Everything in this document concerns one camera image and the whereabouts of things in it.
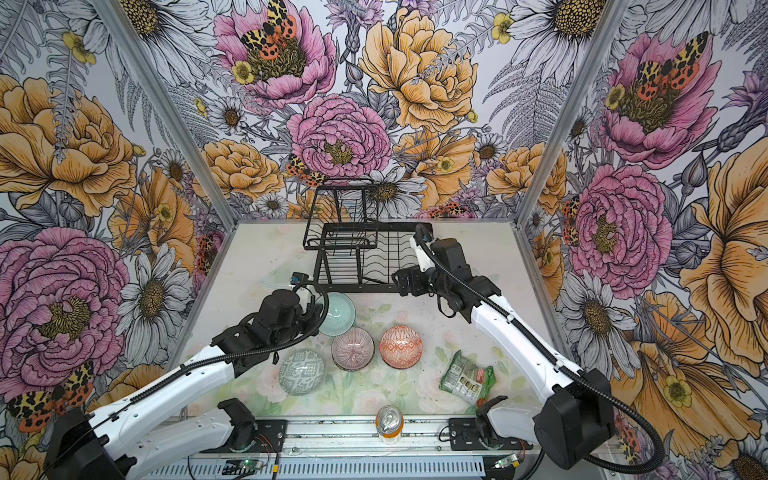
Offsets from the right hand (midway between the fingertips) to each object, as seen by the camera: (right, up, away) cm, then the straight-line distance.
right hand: (409, 281), depth 79 cm
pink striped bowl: (-15, -20, +6) cm, 26 cm away
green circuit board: (-39, -42, -9) cm, 58 cm away
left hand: (-24, -9, +1) cm, 26 cm away
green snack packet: (+15, -26, 0) cm, 30 cm away
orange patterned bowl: (-2, -20, +8) cm, 21 cm away
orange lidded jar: (-5, -31, -11) cm, 33 cm away
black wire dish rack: (-15, +7, +8) cm, 18 cm away
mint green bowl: (-18, -9, +1) cm, 20 cm away
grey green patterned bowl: (-29, -26, +4) cm, 39 cm away
